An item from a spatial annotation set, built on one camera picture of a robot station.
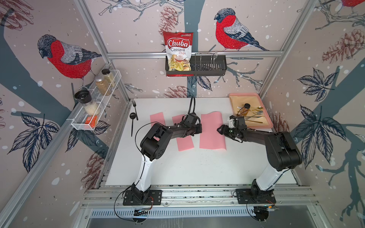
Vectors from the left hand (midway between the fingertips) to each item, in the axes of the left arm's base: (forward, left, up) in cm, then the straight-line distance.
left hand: (204, 127), depth 100 cm
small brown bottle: (+12, -31, +5) cm, 34 cm away
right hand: (-2, -11, 0) cm, 11 cm away
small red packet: (-17, +56, +33) cm, 68 cm away
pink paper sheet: (+11, +36, -4) cm, 38 cm away
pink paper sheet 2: (-7, -4, -3) cm, 8 cm away
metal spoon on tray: (+16, -44, 0) cm, 47 cm away
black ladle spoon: (+12, +56, -2) cm, 57 cm away
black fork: (+24, +57, -3) cm, 62 cm away
